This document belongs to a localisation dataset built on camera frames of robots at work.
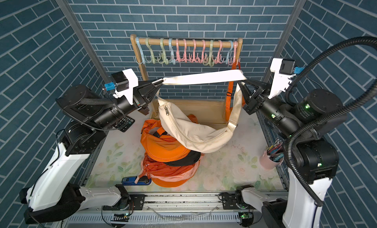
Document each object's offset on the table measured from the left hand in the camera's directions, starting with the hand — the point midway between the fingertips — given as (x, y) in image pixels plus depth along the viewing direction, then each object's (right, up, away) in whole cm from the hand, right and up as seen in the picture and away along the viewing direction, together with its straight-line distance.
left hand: (165, 79), depth 40 cm
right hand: (+22, 0, 0) cm, 22 cm away
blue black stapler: (-26, -46, +37) cm, 64 cm away
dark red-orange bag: (-12, -37, +32) cm, 50 cm away
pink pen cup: (+48, -37, +39) cm, 72 cm away
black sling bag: (+6, -33, +37) cm, 50 cm away
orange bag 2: (-9, -26, +32) cm, 42 cm away
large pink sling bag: (-2, -43, +33) cm, 54 cm away
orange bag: (+27, +1, +38) cm, 47 cm away
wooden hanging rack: (+24, -10, +78) cm, 82 cm away
